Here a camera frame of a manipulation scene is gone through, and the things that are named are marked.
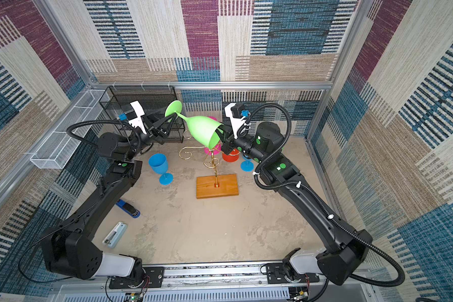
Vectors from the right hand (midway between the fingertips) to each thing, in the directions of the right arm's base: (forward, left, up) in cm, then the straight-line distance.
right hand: (214, 126), depth 60 cm
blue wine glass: (+18, -15, -45) cm, 50 cm away
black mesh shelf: (+45, +35, -19) cm, 60 cm away
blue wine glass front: (+10, +28, -31) cm, 43 cm away
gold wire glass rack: (+22, +6, -46) cm, 51 cm away
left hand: (+3, +12, +5) cm, 13 cm away
